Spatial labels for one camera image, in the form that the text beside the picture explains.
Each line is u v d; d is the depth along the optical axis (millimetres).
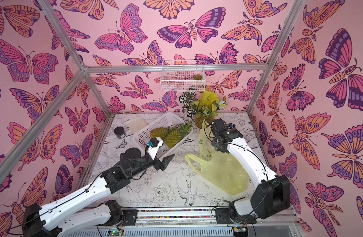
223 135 559
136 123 1137
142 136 982
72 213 445
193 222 730
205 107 984
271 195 399
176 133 925
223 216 729
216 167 761
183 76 963
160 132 973
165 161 623
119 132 1048
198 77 923
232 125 727
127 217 731
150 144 574
